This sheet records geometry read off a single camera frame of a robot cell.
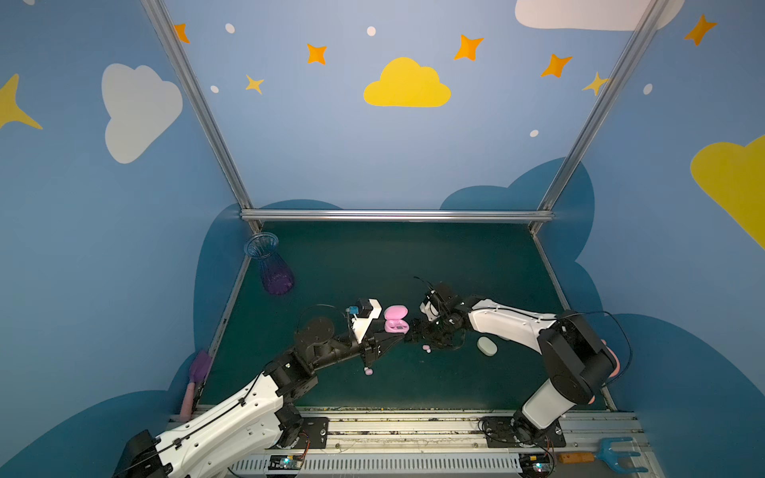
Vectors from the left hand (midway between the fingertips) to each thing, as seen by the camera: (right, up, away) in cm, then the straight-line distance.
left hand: (401, 330), depth 66 cm
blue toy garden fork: (+51, -32, +6) cm, 60 cm away
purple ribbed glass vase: (-42, +9, +37) cm, 57 cm away
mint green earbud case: (+27, -10, +21) cm, 36 cm away
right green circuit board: (+33, -34, +5) cm, 48 cm away
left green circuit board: (-28, -33, +4) cm, 44 cm away
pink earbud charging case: (-2, +2, +1) cm, 3 cm away
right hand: (+6, -8, +22) cm, 24 cm away
